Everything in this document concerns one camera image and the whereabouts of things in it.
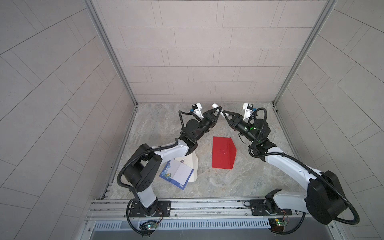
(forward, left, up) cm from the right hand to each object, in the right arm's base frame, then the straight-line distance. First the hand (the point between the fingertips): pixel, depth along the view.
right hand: (221, 114), depth 71 cm
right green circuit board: (-41, -22, -32) cm, 57 cm away
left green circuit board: (-38, +36, -27) cm, 59 cm away
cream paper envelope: (-8, +17, -30) cm, 35 cm away
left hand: (+1, -2, +2) cm, 4 cm away
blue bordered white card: (-16, +25, -30) cm, 42 cm away
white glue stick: (+5, +3, +2) cm, 6 cm away
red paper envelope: (-4, -3, -31) cm, 31 cm away
